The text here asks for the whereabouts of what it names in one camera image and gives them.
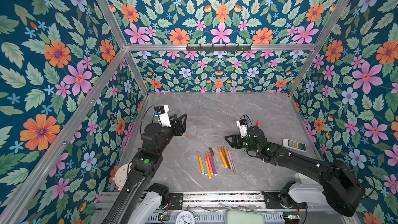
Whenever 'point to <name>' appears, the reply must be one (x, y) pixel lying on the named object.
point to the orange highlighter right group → (222, 156)
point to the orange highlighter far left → (201, 163)
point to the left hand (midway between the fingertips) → (183, 115)
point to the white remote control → (294, 144)
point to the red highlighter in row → (209, 163)
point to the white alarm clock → (185, 217)
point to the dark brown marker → (225, 158)
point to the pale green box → (243, 216)
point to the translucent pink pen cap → (187, 135)
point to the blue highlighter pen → (204, 164)
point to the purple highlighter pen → (215, 173)
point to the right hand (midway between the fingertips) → (231, 134)
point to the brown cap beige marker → (212, 154)
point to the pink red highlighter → (258, 123)
